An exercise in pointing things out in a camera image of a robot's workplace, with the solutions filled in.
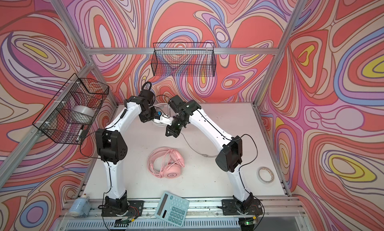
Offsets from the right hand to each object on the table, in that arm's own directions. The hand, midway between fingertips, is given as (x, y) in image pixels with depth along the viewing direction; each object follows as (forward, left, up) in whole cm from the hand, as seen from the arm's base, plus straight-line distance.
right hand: (170, 136), depth 78 cm
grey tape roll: (+5, +40, +14) cm, 43 cm away
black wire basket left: (+5, +46, +14) cm, 49 cm away
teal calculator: (-31, -1, -18) cm, 35 cm away
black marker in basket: (0, +44, +6) cm, 44 cm away
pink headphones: (-13, 0, -10) cm, 17 cm away
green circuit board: (-35, +25, -22) cm, 49 cm away
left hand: (+19, +12, -6) cm, 24 cm away
